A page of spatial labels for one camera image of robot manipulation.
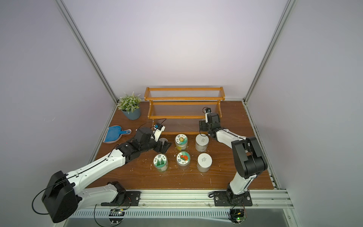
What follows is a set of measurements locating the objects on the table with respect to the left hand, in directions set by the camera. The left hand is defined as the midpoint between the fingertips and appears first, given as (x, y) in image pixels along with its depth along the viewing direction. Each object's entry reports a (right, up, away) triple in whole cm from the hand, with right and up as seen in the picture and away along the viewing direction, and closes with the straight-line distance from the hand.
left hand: (167, 139), depth 80 cm
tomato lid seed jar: (+9, -11, -1) cm, 14 cm away
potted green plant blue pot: (-29, +21, +17) cm, 40 cm away
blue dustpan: (-41, +1, +20) cm, 46 cm away
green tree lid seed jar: (-3, -12, -2) cm, 13 cm away
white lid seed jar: (+21, -2, +5) cm, 21 cm away
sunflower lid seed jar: (+8, -2, +5) cm, 10 cm away
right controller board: (+36, -36, -12) cm, 52 cm away
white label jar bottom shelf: (+21, -11, -3) cm, 24 cm away
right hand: (+26, +12, +16) cm, 33 cm away
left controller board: (-25, -38, -8) cm, 47 cm away
